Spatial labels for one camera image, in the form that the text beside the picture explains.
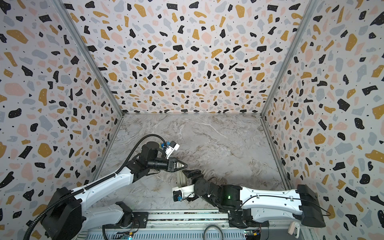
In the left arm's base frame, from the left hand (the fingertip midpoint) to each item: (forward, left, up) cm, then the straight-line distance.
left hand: (186, 165), depth 72 cm
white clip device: (-25, -51, -18) cm, 59 cm away
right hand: (-5, +1, +1) cm, 5 cm away
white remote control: (-6, +2, -3) cm, 7 cm away
